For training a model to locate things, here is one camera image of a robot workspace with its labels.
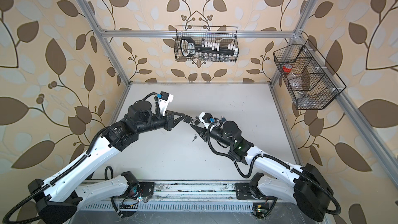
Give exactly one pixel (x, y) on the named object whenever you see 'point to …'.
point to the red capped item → (287, 67)
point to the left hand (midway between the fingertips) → (185, 116)
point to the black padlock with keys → (188, 119)
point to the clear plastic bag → (306, 95)
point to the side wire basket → (312, 82)
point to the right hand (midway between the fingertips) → (195, 121)
